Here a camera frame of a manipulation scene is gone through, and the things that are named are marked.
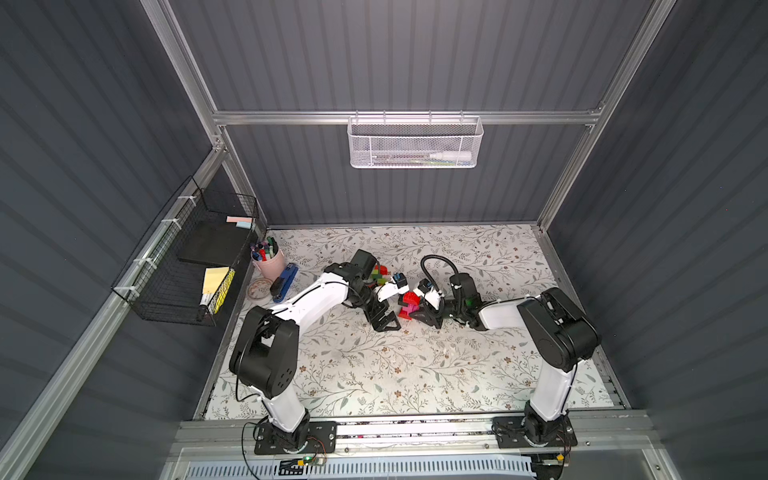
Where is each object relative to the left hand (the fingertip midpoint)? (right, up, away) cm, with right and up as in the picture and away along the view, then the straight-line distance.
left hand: (389, 313), depth 85 cm
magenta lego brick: (+7, +1, +4) cm, 8 cm away
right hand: (+9, 0, +8) cm, 12 cm away
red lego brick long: (-2, +12, +19) cm, 22 cm away
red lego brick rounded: (+7, +4, +2) cm, 8 cm away
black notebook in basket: (-45, +21, -9) cm, 50 cm away
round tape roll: (-45, +5, +17) cm, 48 cm away
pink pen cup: (-40, +16, +11) cm, 44 cm away
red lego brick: (+4, -1, +7) cm, 8 cm away
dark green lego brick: (-5, +9, +19) cm, 22 cm away
